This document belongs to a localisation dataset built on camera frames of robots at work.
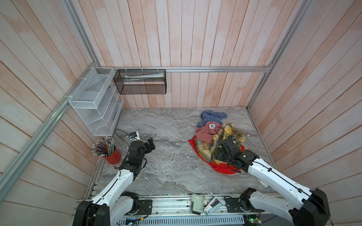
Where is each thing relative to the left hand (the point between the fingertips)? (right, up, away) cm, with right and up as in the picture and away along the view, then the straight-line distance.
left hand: (146, 142), depth 86 cm
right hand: (+45, -6, -3) cm, 45 cm away
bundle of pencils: (-25, -3, -2) cm, 25 cm away
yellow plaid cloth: (+38, -4, -2) cm, 39 cm away
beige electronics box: (+30, -29, -11) cm, 43 cm away
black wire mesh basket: (-8, +43, +17) cm, 47 cm away
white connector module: (+38, -31, -14) cm, 51 cm away
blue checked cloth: (+44, +18, +23) cm, 53 cm away
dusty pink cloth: (+38, +6, +9) cm, 40 cm away
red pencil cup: (-19, -9, -2) cm, 21 cm away
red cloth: (+46, -15, -4) cm, 48 cm away
